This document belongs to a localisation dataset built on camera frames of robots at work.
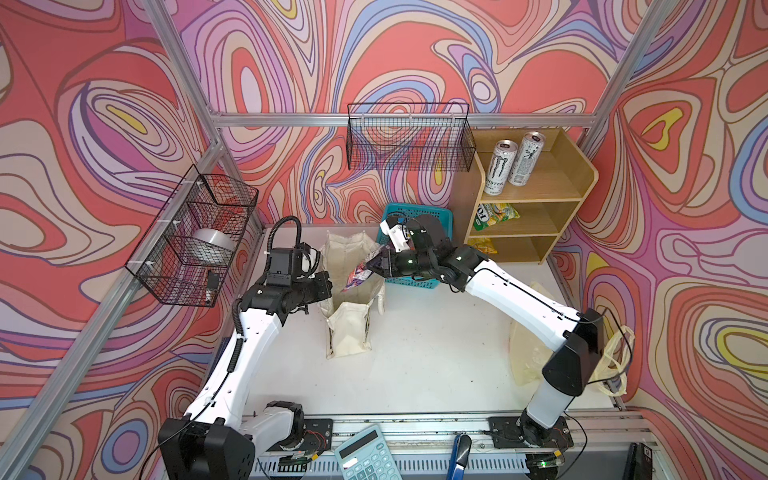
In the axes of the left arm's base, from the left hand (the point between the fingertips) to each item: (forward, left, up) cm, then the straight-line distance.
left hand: (334, 281), depth 78 cm
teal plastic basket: (+11, -23, -18) cm, 31 cm away
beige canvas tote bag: (-8, -4, -3) cm, 10 cm away
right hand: (-1, -10, +5) cm, 11 cm away
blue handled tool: (-35, -31, -16) cm, 49 cm away
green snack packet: (+27, -48, -1) cm, 55 cm away
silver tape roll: (+2, +28, +12) cm, 31 cm away
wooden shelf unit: (+28, -57, +11) cm, 64 cm away
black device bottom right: (-39, -72, -19) cm, 84 cm away
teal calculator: (-37, -9, -19) cm, 42 cm away
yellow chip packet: (+27, -50, -17) cm, 59 cm away
